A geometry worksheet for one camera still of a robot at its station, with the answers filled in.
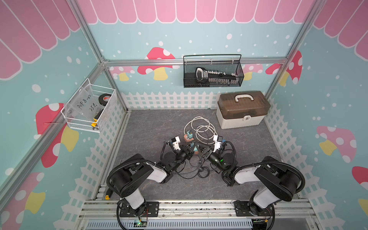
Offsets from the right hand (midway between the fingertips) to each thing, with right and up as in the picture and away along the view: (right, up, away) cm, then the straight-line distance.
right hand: (196, 144), depth 77 cm
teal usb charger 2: (0, -2, -1) cm, 3 cm away
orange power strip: (-5, 0, +22) cm, 23 cm away
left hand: (+2, 0, +2) cm, 3 cm away
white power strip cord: (+9, +4, +29) cm, 31 cm away
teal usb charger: (-3, +3, +20) cm, 21 cm away
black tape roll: (-52, +26, +3) cm, 58 cm away
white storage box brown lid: (+30, +21, +16) cm, 40 cm away
